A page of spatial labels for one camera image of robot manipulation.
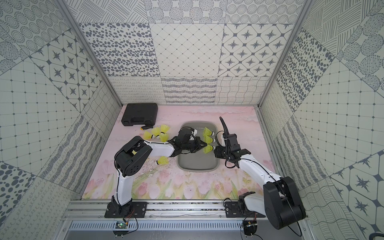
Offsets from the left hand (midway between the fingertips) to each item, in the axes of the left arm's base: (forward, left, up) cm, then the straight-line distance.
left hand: (213, 148), depth 87 cm
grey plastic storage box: (-5, +9, -7) cm, 13 cm away
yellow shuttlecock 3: (+2, +2, -5) cm, 6 cm away
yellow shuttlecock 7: (-6, +31, -6) cm, 32 cm away
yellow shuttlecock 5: (+15, +39, -4) cm, 42 cm away
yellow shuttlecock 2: (+8, +3, -4) cm, 10 cm away
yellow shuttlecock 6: (+17, +33, -5) cm, 38 cm away
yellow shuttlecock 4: (+10, +32, -5) cm, 34 cm away
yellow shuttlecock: (+15, +3, -4) cm, 16 cm away
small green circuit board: (-37, +46, -10) cm, 60 cm away
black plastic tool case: (+33, +55, -6) cm, 64 cm away
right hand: (-1, -3, -3) cm, 5 cm away
